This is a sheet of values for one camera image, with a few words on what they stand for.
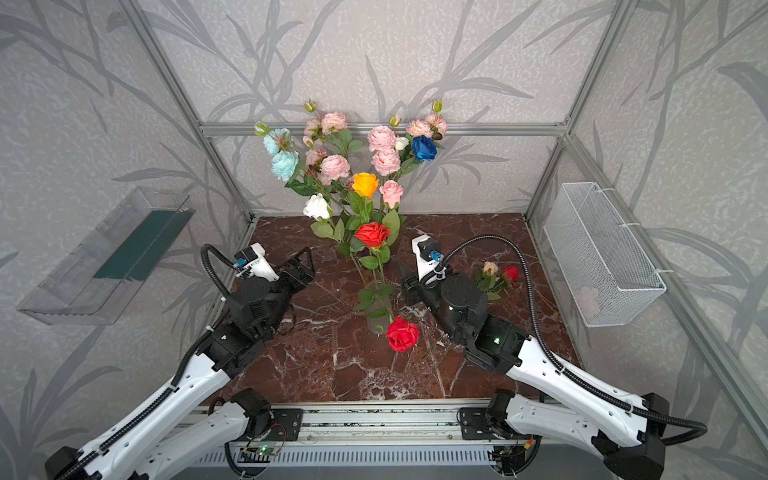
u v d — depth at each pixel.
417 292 0.55
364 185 0.70
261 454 0.71
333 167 0.75
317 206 0.61
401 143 0.79
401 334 0.51
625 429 0.39
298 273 0.63
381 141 0.75
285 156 0.69
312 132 0.88
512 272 0.99
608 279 0.60
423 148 0.75
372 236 0.67
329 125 0.81
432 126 0.81
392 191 0.67
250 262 0.59
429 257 0.49
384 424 0.75
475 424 0.74
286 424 0.73
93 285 0.63
